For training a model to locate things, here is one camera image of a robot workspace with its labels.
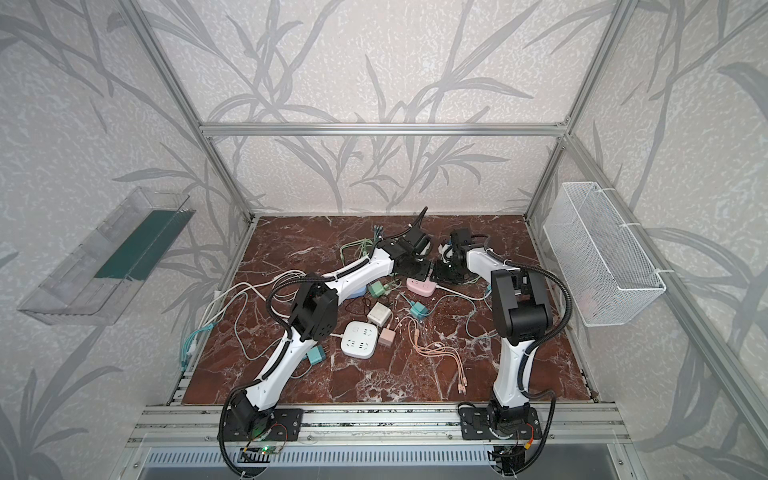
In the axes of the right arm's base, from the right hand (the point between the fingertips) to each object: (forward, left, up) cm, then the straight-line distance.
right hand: (436, 269), depth 100 cm
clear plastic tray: (-23, +78, +29) cm, 86 cm away
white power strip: (-24, +24, 0) cm, 34 cm away
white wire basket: (-23, -32, +32) cm, 50 cm away
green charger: (-8, +20, 0) cm, 21 cm away
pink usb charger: (-23, +16, -1) cm, 28 cm away
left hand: (0, +2, +3) cm, 4 cm away
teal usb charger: (-29, +35, +1) cm, 45 cm away
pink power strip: (-7, +6, 0) cm, 9 cm away
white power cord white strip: (-8, +72, -4) cm, 73 cm away
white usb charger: (-16, +19, 0) cm, 25 cm away
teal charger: (-14, +7, -1) cm, 16 cm away
